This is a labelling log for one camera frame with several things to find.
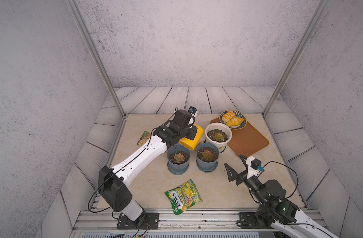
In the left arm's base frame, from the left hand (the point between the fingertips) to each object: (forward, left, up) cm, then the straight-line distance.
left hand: (196, 127), depth 77 cm
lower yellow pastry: (+24, -31, -22) cm, 46 cm away
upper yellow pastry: (+29, -27, -22) cm, 46 cm away
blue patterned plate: (+34, -37, -25) cm, 55 cm away
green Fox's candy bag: (-26, +7, -25) cm, 37 cm away
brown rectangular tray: (+11, -37, -28) cm, 48 cm away
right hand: (-17, -16, -3) cm, 24 cm away
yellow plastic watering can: (-7, +3, -5) cm, 9 cm away
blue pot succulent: (-7, +10, -19) cm, 23 cm away
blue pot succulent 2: (-7, -6, -18) cm, 21 cm away
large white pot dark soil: (+8, -16, -17) cm, 24 cm away
